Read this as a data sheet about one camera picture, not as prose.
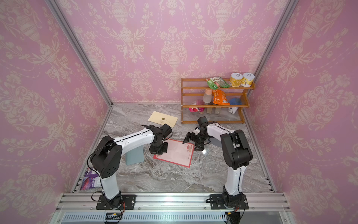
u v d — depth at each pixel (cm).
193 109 109
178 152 93
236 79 88
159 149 78
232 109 109
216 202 73
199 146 86
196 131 92
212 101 100
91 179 79
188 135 87
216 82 89
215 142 78
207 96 99
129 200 75
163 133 74
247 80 88
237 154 51
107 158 48
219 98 100
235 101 109
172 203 196
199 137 83
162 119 110
